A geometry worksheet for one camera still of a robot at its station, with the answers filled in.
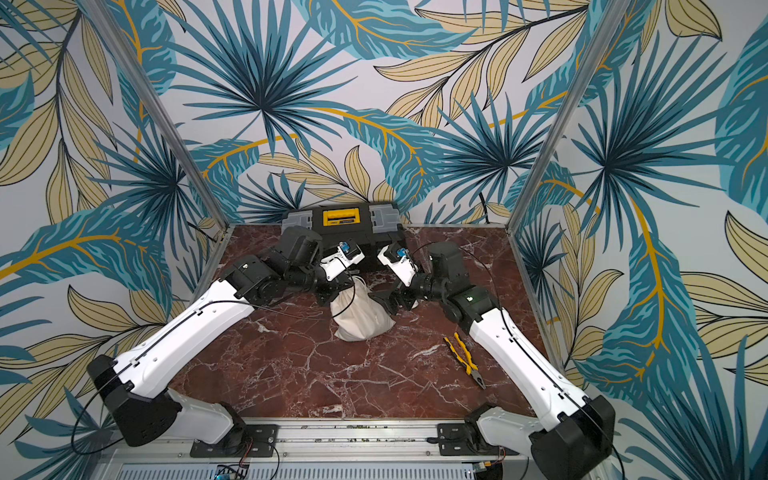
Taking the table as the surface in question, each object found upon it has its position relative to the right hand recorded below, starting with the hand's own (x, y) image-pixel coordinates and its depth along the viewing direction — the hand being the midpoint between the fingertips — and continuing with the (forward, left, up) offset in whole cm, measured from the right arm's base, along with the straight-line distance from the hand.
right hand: (364, 290), depth 69 cm
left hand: (+2, +4, 0) cm, 5 cm away
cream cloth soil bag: (-1, +2, -9) cm, 10 cm away
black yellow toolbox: (+32, -1, -10) cm, 33 cm away
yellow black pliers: (-10, -29, -27) cm, 40 cm away
